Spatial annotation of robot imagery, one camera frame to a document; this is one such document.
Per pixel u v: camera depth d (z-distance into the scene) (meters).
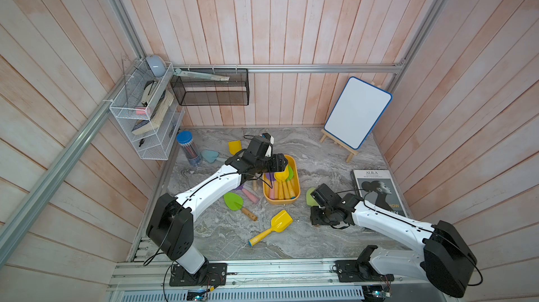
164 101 0.85
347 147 1.01
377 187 0.91
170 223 0.45
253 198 0.90
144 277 0.75
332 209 0.62
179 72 0.91
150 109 0.73
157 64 0.82
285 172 0.98
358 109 0.86
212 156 1.05
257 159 0.63
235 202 0.91
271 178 0.98
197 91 1.05
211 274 0.74
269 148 0.66
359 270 0.66
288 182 0.96
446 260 0.41
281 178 0.98
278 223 0.85
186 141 0.90
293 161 0.98
